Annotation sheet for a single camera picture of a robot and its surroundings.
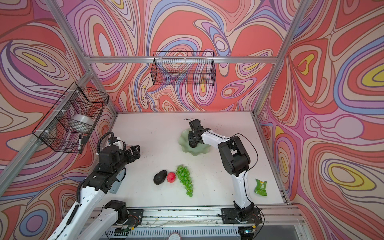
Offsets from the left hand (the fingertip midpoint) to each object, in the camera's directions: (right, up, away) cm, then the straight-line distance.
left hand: (135, 148), depth 78 cm
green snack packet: (+68, -23, +4) cm, 72 cm away
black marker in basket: (-25, +3, -6) cm, 26 cm away
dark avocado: (+12, -17, +4) cm, 22 cm away
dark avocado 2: (+31, 0, +18) cm, 36 cm away
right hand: (+31, +2, +24) cm, 39 cm away
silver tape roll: (-25, +15, -4) cm, 29 cm away
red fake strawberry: (+18, -17, +4) cm, 25 cm away
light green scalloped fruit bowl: (+36, -3, +20) cm, 42 cm away
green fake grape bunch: (+25, -15, +5) cm, 30 cm away
